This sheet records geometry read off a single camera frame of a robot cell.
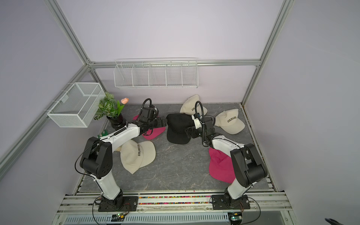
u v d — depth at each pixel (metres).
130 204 0.74
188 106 1.12
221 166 0.85
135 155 0.85
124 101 0.86
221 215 0.71
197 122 0.83
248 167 0.46
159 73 0.99
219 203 0.73
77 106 0.83
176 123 0.93
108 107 0.83
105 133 1.01
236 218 0.72
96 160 0.48
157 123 0.84
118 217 0.72
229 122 1.05
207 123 0.71
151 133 0.81
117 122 0.93
